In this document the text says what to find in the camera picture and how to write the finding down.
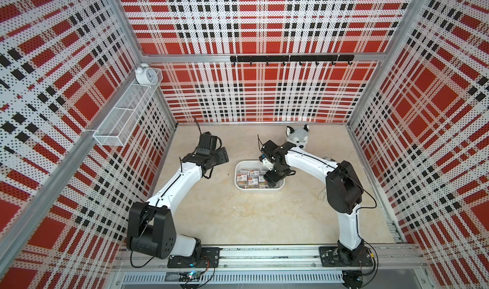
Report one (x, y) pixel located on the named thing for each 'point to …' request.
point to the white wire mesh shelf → (117, 128)
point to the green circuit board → (192, 276)
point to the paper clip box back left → (244, 172)
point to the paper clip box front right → (262, 181)
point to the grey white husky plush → (299, 136)
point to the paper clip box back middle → (252, 172)
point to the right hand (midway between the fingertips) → (279, 178)
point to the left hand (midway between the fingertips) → (223, 155)
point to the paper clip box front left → (242, 179)
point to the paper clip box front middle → (253, 181)
